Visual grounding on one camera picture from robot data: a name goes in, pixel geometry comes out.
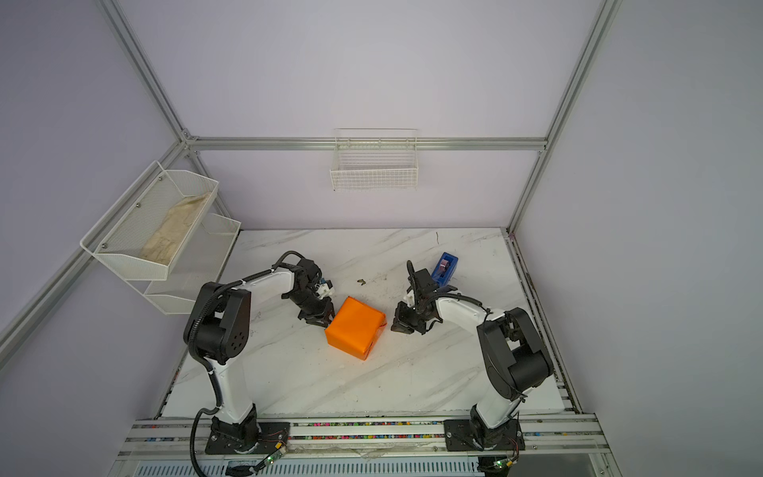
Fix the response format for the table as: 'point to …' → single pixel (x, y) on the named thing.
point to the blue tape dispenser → (445, 268)
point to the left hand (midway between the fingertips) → (329, 325)
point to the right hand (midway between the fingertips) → (389, 326)
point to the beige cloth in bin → (162, 246)
